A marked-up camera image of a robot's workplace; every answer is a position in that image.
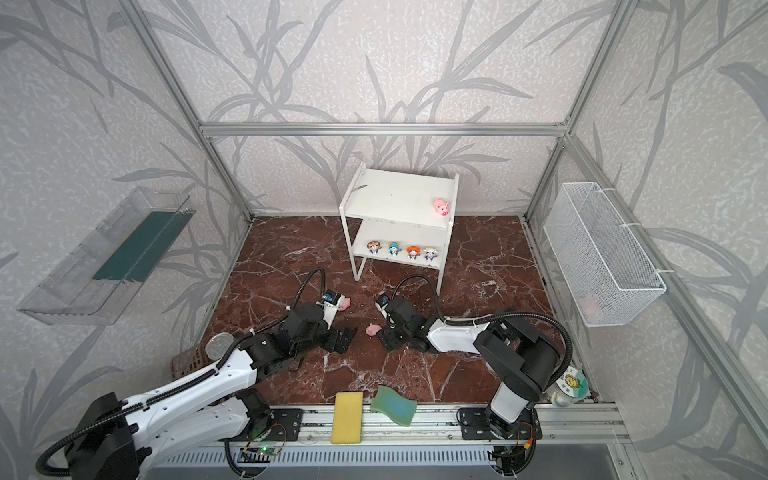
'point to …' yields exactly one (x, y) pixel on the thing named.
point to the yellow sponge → (347, 417)
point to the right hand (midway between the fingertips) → (390, 318)
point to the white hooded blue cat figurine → (430, 253)
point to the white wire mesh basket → (611, 283)
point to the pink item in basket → (588, 308)
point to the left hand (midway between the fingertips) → (348, 315)
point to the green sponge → (400, 409)
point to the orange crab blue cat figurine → (413, 252)
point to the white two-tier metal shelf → (398, 216)
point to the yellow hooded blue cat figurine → (374, 246)
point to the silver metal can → (217, 344)
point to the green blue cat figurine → (394, 248)
